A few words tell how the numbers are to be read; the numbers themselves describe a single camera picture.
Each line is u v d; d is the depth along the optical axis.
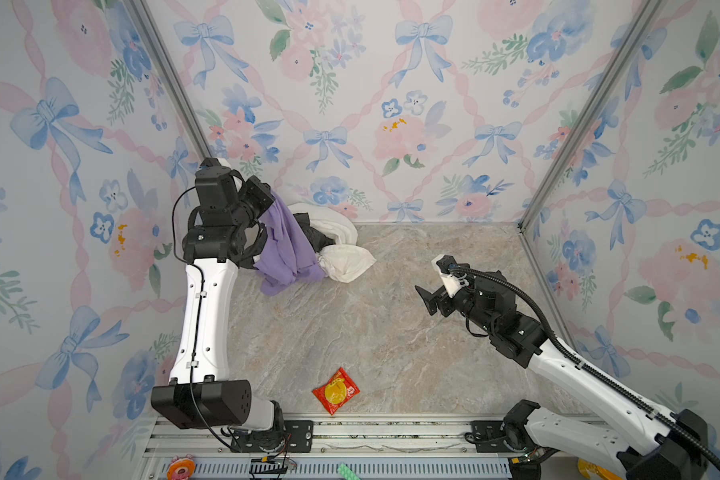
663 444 0.39
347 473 0.68
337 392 0.80
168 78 0.78
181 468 0.67
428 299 0.65
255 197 0.60
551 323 0.97
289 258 0.84
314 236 0.92
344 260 1.02
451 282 0.63
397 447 0.73
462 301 0.63
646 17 0.69
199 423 0.43
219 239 0.46
